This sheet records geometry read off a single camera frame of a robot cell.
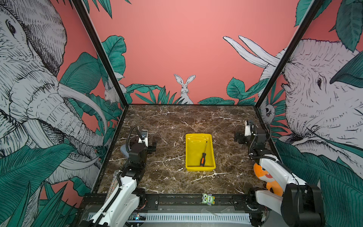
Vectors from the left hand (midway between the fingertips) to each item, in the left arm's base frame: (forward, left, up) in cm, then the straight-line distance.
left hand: (143, 135), depth 81 cm
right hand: (+4, -60, -2) cm, 60 cm away
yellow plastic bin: (+1, -32, -16) cm, 36 cm away
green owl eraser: (-31, -35, -16) cm, 50 cm away
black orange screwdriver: (-9, -35, -15) cm, 39 cm away
